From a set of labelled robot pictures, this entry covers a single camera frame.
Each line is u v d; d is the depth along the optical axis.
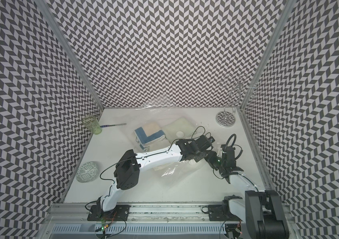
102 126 1.02
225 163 0.68
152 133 0.98
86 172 0.84
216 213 0.73
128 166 0.55
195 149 0.64
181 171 0.77
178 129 1.04
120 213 0.72
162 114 1.17
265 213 0.43
